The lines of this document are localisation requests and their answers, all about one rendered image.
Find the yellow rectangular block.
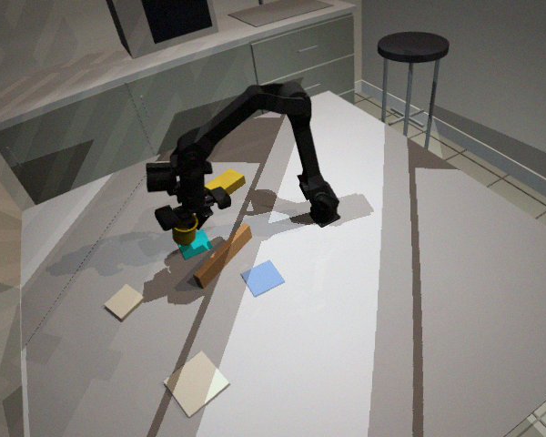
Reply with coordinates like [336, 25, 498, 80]
[204, 168, 246, 195]

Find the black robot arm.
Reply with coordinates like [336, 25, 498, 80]
[147, 81, 341, 228]

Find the brown rectangular bar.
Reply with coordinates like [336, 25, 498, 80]
[193, 223, 252, 289]

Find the tan flat box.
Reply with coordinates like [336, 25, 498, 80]
[105, 284, 145, 320]

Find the yellow cup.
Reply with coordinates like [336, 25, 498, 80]
[172, 214, 197, 246]

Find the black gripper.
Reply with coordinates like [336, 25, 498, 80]
[155, 185, 231, 231]

